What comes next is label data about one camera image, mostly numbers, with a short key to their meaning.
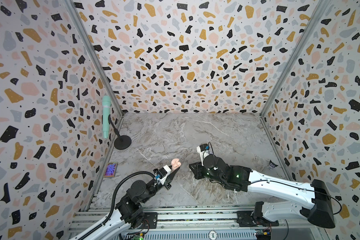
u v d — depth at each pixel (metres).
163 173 0.56
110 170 0.89
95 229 0.49
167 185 0.62
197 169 0.62
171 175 0.64
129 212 0.56
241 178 0.51
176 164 0.67
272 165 0.90
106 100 0.80
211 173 0.54
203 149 0.64
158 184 0.61
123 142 1.03
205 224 0.73
